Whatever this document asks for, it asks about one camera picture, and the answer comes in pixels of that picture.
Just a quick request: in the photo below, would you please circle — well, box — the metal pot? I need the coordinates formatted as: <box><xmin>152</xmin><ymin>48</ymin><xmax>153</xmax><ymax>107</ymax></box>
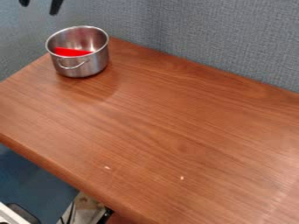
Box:
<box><xmin>45</xmin><ymin>25</ymin><xmax>109</xmax><ymax>78</ymax></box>

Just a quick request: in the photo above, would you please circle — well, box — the red object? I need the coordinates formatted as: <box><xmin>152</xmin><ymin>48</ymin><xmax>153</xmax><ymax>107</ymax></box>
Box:
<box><xmin>54</xmin><ymin>47</ymin><xmax>90</xmax><ymax>57</ymax></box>

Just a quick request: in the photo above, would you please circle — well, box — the white black object corner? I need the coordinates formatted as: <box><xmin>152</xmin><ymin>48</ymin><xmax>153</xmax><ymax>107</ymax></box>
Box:
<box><xmin>0</xmin><ymin>202</ymin><xmax>41</xmax><ymax>224</ymax></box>

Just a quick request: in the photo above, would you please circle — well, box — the table leg frame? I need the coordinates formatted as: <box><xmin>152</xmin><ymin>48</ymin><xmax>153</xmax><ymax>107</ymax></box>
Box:
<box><xmin>56</xmin><ymin>192</ymin><xmax>113</xmax><ymax>224</ymax></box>

